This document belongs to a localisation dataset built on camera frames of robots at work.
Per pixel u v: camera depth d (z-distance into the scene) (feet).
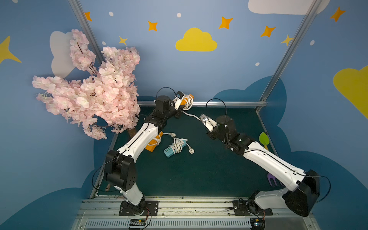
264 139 3.38
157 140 3.11
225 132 1.80
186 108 2.76
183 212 2.41
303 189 1.28
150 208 2.46
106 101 1.62
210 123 2.13
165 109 2.11
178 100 2.28
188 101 2.69
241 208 2.40
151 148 3.07
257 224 2.40
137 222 2.40
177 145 3.02
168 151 2.97
